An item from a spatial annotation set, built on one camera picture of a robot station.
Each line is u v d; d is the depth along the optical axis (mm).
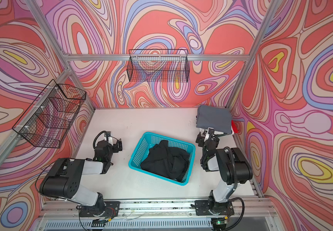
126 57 1859
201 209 735
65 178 456
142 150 907
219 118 1015
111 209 722
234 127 1070
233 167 452
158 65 967
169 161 842
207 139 821
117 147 803
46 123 752
